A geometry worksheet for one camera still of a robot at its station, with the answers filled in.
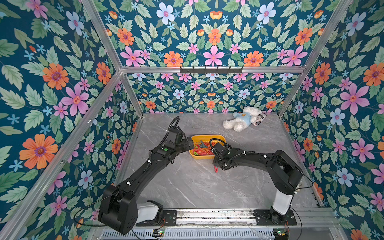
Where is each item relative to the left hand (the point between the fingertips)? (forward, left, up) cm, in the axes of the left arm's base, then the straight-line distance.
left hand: (189, 142), depth 84 cm
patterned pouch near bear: (+26, -54, -13) cm, 61 cm away
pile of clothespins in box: (+4, -8, -14) cm, 17 cm away
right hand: (-7, -15, -15) cm, 23 cm away
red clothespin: (-11, -15, -15) cm, 24 cm away
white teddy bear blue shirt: (+21, -37, -9) cm, 44 cm away
